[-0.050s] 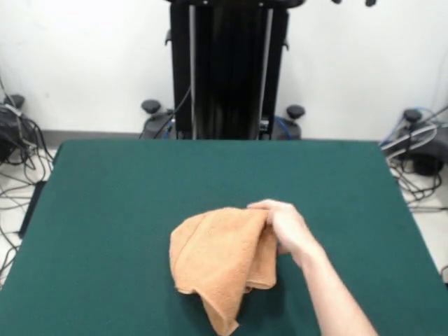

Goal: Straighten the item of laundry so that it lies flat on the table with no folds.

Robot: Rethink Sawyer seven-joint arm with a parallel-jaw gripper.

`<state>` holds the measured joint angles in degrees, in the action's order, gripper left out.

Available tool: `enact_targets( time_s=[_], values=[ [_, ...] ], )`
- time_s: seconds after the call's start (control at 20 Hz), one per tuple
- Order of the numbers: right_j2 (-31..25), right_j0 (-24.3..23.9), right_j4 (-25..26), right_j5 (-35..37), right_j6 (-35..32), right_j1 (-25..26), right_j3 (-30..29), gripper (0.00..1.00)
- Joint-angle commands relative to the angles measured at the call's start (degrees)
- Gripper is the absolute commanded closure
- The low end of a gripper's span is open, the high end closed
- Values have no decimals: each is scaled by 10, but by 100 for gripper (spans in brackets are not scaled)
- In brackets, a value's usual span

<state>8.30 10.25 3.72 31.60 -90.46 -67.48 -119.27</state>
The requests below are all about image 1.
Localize person's hand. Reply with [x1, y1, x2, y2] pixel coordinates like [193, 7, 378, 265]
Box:
[246, 198, 321, 264]

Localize orange terry towel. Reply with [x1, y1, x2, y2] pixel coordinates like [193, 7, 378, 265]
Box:
[169, 206, 279, 335]

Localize black stand base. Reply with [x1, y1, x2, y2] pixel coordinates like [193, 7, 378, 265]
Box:
[0, 94, 26, 164]
[398, 108, 448, 176]

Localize dark green table cloth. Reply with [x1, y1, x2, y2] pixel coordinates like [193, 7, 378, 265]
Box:
[0, 139, 448, 336]

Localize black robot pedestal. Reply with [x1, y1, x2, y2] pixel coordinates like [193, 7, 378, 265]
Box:
[163, 0, 306, 141]

